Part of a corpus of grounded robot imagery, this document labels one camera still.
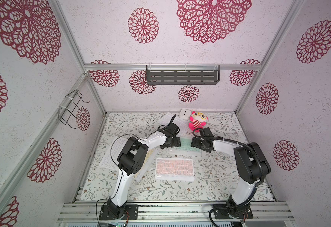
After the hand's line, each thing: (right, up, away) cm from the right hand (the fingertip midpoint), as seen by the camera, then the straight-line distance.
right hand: (196, 142), depth 99 cm
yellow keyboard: (-32, -9, -5) cm, 34 cm away
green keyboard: (-7, -2, +1) cm, 8 cm away
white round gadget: (-5, +21, +17) cm, 28 cm away
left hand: (-16, -2, 0) cm, 16 cm away
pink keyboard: (-16, -16, -10) cm, 24 cm away
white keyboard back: (-8, +13, +14) cm, 21 cm away
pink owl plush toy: (+2, +16, +7) cm, 17 cm away
